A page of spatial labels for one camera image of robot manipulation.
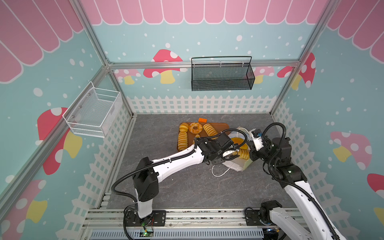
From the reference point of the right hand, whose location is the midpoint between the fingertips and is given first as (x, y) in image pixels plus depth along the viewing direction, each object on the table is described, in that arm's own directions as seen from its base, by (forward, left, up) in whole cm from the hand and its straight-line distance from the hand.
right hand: (248, 140), depth 74 cm
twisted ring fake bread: (+24, +27, -22) cm, 42 cm away
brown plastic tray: (+30, +9, -24) cm, 39 cm away
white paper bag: (-5, +3, -15) cm, 16 cm away
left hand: (-2, +15, -9) cm, 18 cm away
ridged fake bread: (+23, +16, -21) cm, 35 cm away
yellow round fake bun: (+27, +35, -21) cm, 49 cm away
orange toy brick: (+36, +22, -24) cm, 48 cm away
